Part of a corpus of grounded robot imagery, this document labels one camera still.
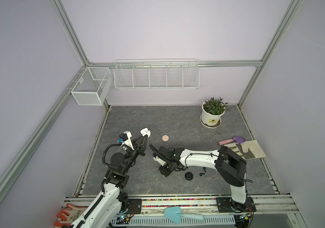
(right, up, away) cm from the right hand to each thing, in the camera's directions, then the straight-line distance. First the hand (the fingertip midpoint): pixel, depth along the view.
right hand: (162, 171), depth 86 cm
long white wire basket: (-5, +63, +13) cm, 64 cm away
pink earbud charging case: (+1, +18, +14) cm, 23 cm away
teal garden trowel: (+7, -16, -15) cm, 23 cm away
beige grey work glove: (+57, +11, +8) cm, 59 cm away
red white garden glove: (-46, -16, -17) cm, 51 cm away
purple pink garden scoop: (+52, +18, +14) cm, 56 cm away
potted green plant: (+33, +37, +10) cm, 51 cm away
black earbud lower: (+23, -1, -1) cm, 23 cm away
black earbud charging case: (+16, -2, -3) cm, 16 cm away
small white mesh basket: (-50, +54, +14) cm, 75 cm away
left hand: (-8, +23, -12) cm, 27 cm away
